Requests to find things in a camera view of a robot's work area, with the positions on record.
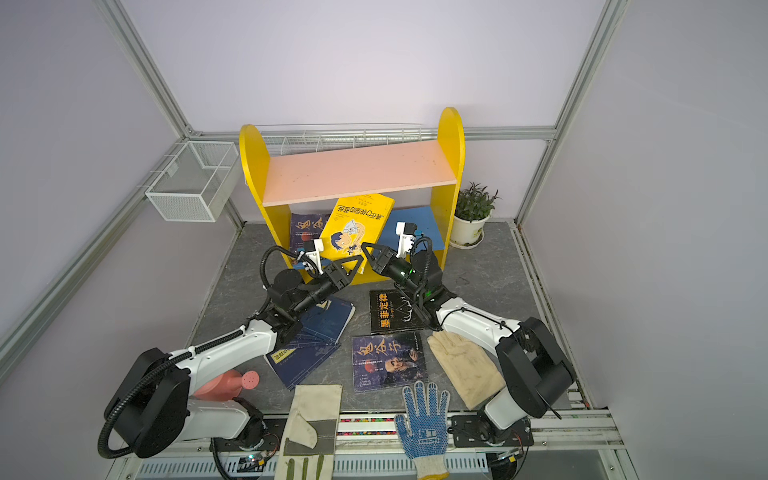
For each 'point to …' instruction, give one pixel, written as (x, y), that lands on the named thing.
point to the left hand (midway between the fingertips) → (363, 264)
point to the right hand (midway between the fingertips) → (360, 249)
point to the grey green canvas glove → (308, 445)
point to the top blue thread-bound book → (329, 323)
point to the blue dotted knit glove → (424, 434)
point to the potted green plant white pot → (473, 210)
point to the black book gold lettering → (391, 312)
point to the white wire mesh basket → (193, 184)
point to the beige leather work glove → (473, 368)
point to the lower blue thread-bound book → (295, 363)
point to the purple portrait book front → (388, 362)
